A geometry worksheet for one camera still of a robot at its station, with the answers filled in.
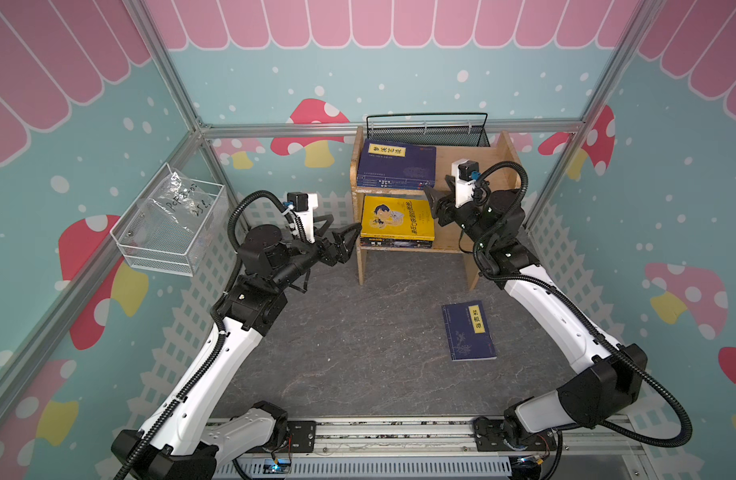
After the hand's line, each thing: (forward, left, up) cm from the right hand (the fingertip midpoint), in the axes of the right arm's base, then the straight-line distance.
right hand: (436, 180), depth 68 cm
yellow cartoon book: (+7, +8, -18) cm, 21 cm away
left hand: (-12, +20, -3) cm, 24 cm away
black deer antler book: (0, +15, -21) cm, 26 cm away
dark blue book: (-17, -14, -44) cm, 49 cm away
